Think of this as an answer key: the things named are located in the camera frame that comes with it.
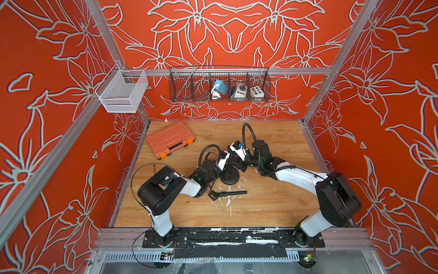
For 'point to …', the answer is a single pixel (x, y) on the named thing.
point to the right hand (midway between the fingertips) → (227, 158)
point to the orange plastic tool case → (168, 138)
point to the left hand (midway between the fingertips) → (232, 161)
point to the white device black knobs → (239, 91)
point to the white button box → (256, 93)
